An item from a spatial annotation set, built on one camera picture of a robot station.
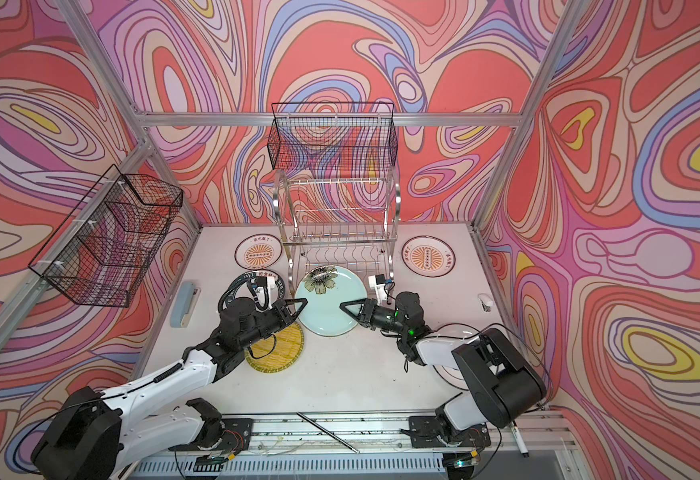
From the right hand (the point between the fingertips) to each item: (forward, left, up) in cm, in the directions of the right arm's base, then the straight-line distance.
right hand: (342, 314), depth 80 cm
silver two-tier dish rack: (+50, -2, -15) cm, 52 cm away
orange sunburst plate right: (+31, -32, -14) cm, 46 cm away
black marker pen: (-29, -43, -13) cm, 53 cm away
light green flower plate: (+6, +5, +4) cm, 8 cm away
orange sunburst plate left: (+34, +32, -12) cm, 49 cm away
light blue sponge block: (+10, +50, -8) cm, 52 cm away
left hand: (+2, +8, +4) cm, 9 cm away
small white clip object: (+9, -46, -12) cm, 48 cm away
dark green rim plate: (+17, +35, -11) cm, 41 cm away
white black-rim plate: (-3, -34, -8) cm, 35 cm away
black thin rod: (-27, +3, -14) cm, 30 cm away
